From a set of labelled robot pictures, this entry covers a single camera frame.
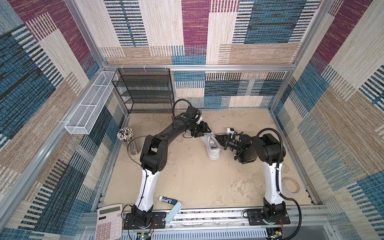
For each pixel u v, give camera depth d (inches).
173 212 28.8
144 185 23.8
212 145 37.0
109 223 28.1
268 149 23.9
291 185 32.9
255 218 28.7
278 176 24.0
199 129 33.8
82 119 36.3
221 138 36.9
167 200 30.6
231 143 35.9
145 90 42.9
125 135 32.8
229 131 38.7
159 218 29.3
